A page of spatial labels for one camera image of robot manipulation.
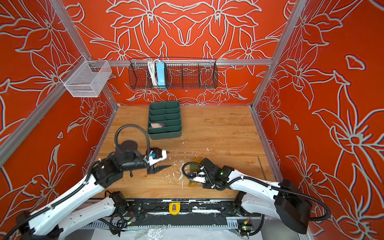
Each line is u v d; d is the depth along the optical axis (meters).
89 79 0.94
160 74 0.90
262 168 0.87
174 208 0.71
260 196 0.47
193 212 0.73
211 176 0.62
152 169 0.57
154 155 0.52
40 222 0.39
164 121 1.02
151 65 0.87
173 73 0.99
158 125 0.99
